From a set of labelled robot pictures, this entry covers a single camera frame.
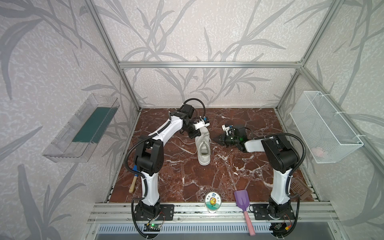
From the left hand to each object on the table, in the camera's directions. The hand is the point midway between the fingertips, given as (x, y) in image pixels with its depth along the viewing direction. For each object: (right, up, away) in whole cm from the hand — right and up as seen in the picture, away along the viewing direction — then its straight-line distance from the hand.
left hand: (201, 128), depth 92 cm
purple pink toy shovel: (+22, -36, -15) cm, 44 cm away
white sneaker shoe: (+2, -16, -8) cm, 18 cm away
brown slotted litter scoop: (+54, -32, -10) cm, 64 cm away
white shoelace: (+3, -6, +2) cm, 7 cm away
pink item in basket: (+58, -10, -19) cm, 62 cm away
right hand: (+8, -4, +3) cm, 9 cm away
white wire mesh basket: (+55, +3, -25) cm, 61 cm away
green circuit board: (-23, -46, -21) cm, 56 cm away
